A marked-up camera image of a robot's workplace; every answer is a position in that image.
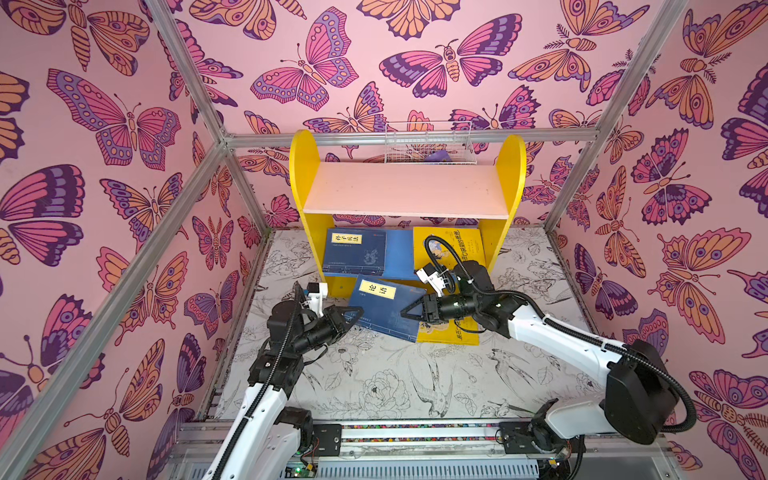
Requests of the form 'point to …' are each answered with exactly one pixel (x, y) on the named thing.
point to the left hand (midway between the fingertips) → (364, 310)
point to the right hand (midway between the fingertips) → (405, 311)
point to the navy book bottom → (383, 301)
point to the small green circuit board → (296, 469)
